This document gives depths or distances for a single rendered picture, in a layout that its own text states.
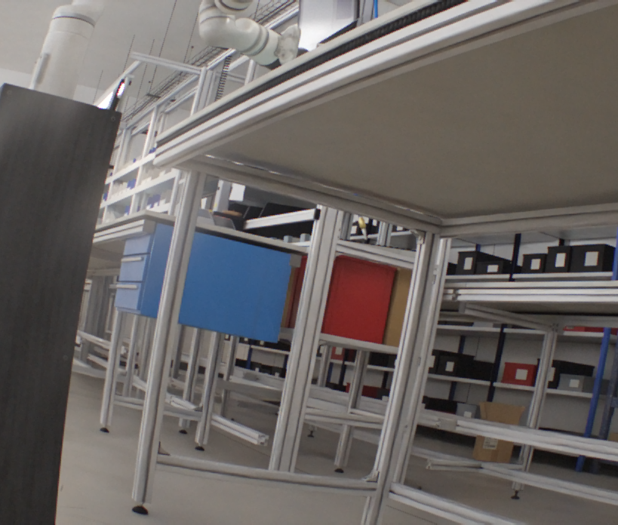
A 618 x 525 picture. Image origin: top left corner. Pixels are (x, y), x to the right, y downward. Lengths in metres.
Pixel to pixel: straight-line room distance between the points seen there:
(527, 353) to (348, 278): 4.17
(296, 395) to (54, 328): 2.11
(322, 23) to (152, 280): 1.15
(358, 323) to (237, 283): 0.55
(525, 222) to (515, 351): 5.58
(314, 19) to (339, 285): 1.08
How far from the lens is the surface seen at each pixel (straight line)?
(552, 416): 7.28
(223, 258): 3.45
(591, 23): 1.13
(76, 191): 1.49
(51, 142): 1.48
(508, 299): 3.44
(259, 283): 3.50
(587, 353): 7.07
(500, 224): 2.38
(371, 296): 3.74
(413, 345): 2.60
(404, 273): 3.80
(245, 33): 1.72
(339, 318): 3.67
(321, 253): 3.51
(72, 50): 1.60
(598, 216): 2.07
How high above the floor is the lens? 0.51
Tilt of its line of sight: 6 degrees up
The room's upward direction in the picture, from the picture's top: 10 degrees clockwise
